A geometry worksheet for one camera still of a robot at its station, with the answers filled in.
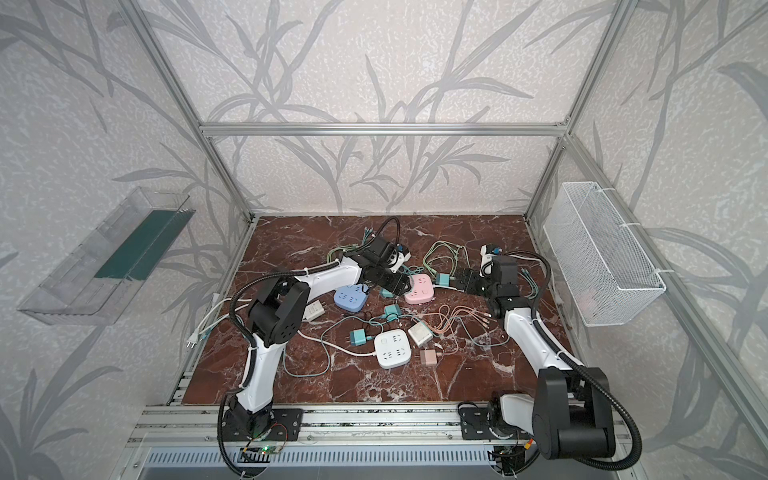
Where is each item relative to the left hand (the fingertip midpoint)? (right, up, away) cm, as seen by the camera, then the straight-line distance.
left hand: (407, 275), depth 97 cm
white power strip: (-4, -20, -13) cm, 24 cm away
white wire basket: (+41, +6, -35) cm, 55 cm away
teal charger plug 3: (+13, -2, +2) cm, 13 cm away
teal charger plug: (-14, -17, -11) cm, 25 cm away
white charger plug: (+4, -16, -11) cm, 20 cm away
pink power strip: (+5, -5, -1) cm, 7 cm away
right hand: (+19, +4, -9) cm, 21 cm away
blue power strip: (-17, -7, -4) cm, 19 cm away
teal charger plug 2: (-5, -11, -6) cm, 13 cm away
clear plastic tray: (-68, +2, -33) cm, 76 cm away
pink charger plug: (+6, -21, -15) cm, 27 cm away
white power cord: (-66, -19, -6) cm, 69 cm away
